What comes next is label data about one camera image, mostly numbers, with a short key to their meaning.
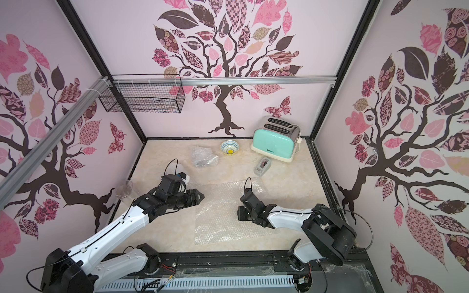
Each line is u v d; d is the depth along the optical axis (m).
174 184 0.61
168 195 0.60
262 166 1.03
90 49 0.78
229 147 1.14
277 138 0.98
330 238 0.43
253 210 0.68
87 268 0.41
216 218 0.85
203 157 1.00
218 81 0.92
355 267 0.73
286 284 0.70
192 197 0.70
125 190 0.85
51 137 0.61
